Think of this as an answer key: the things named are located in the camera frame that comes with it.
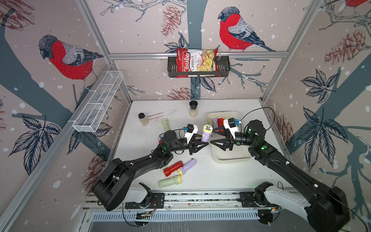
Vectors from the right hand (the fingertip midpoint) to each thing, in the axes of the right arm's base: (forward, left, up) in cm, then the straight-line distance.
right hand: (212, 135), depth 68 cm
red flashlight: (-10, +23, -24) cm, 35 cm away
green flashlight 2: (+24, -2, -22) cm, 32 cm away
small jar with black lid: (+24, +45, -21) cm, 55 cm away
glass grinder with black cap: (+34, +10, -23) cm, 42 cm away
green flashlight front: (-14, +19, -25) cm, 34 cm away
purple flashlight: (0, +3, +3) cm, 4 cm away
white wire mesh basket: (+6, +62, +4) cm, 62 cm away
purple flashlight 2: (-5, +12, -26) cm, 29 cm away
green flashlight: (+24, +30, -25) cm, 45 cm away
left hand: (-1, +1, -4) cm, 4 cm away
